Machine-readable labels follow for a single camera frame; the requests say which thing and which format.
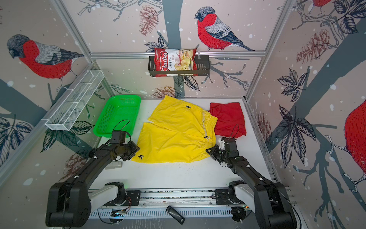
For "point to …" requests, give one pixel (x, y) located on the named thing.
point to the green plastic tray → (119, 113)
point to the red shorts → (230, 122)
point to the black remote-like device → (178, 217)
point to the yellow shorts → (179, 132)
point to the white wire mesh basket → (75, 99)
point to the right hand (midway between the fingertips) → (205, 152)
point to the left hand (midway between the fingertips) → (138, 149)
